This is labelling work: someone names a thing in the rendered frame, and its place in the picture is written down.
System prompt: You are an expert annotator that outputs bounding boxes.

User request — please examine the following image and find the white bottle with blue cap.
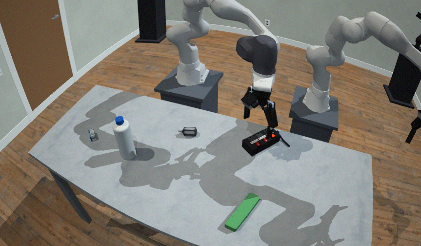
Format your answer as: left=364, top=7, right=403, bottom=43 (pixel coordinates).
left=113, top=116, right=136, bottom=160

